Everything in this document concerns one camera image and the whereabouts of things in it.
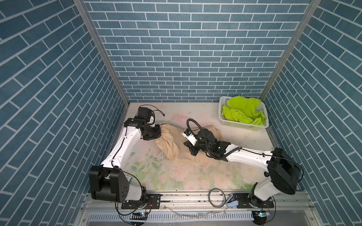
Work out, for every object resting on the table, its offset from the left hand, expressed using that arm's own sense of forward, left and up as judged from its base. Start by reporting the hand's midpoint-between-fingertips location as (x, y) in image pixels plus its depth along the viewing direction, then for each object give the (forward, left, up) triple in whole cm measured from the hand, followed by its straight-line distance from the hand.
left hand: (161, 133), depth 82 cm
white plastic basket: (+13, -54, -10) cm, 56 cm away
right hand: (-4, -13, -2) cm, 14 cm away
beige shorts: (-2, -6, -5) cm, 8 cm away
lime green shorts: (+27, -61, -9) cm, 67 cm away
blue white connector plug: (-34, -39, -14) cm, 53 cm away
